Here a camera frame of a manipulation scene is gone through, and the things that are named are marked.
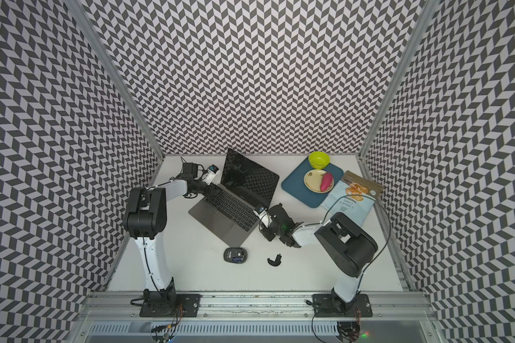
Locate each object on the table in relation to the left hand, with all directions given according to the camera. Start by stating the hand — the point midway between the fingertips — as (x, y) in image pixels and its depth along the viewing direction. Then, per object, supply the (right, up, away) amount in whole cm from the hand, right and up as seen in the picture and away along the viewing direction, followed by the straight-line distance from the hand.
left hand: (218, 190), depth 105 cm
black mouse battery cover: (+28, -27, -21) cm, 45 cm away
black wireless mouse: (+13, -24, -22) cm, 35 cm away
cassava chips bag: (+66, -4, -5) cm, 66 cm away
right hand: (+23, -15, -11) cm, 30 cm away
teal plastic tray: (+38, +3, +2) cm, 38 cm away
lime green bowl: (+53, +15, +9) cm, 55 cm away
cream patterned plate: (+47, +4, +1) cm, 47 cm away
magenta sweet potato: (+53, +4, -3) cm, 54 cm away
